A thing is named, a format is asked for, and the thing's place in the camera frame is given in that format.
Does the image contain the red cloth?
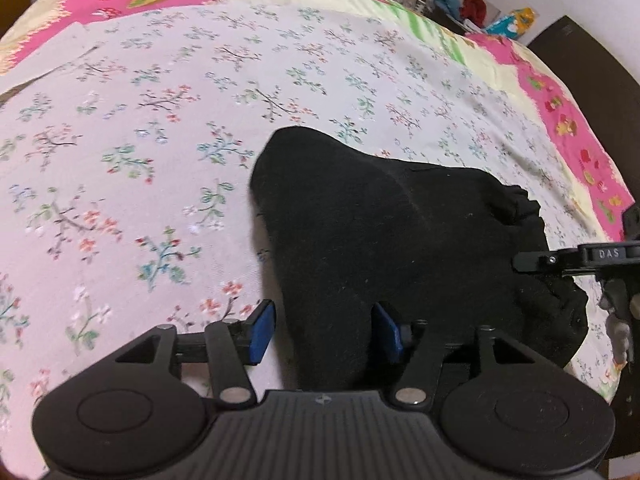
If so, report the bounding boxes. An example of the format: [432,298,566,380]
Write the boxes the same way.
[460,0,489,24]

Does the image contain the black pants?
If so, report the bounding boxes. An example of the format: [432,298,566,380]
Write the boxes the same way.
[249,127,590,391]

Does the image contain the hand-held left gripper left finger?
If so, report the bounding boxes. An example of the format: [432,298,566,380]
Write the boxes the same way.
[115,299,277,408]

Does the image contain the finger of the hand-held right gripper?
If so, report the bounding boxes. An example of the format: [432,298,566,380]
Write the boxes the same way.
[512,242,640,322]
[620,204,640,243]

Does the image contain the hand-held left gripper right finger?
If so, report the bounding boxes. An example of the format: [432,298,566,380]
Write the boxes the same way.
[371,301,532,408]

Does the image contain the white floral bed sheet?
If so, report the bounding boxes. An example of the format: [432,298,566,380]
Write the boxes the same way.
[0,0,616,436]

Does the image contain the dark wooden board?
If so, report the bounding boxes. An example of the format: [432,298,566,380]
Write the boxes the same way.
[527,15,640,198]

